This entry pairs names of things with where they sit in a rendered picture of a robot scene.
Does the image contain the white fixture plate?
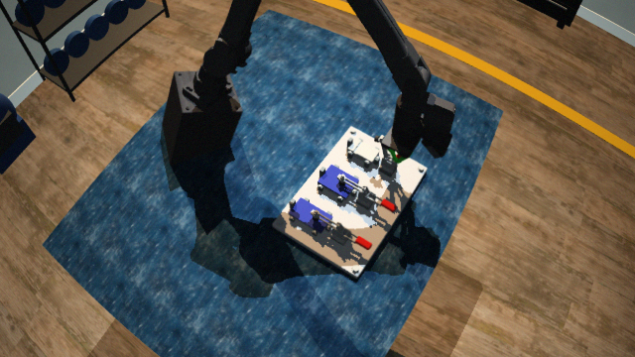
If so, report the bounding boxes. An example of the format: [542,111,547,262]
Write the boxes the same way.
[272,127,428,279]

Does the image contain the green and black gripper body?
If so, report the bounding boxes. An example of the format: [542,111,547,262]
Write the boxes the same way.
[381,117,421,159]

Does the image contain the blue rectangular block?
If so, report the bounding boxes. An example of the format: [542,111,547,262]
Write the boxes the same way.
[289,198,333,234]
[317,165,359,201]

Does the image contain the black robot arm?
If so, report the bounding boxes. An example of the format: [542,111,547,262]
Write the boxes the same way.
[183,0,456,159]

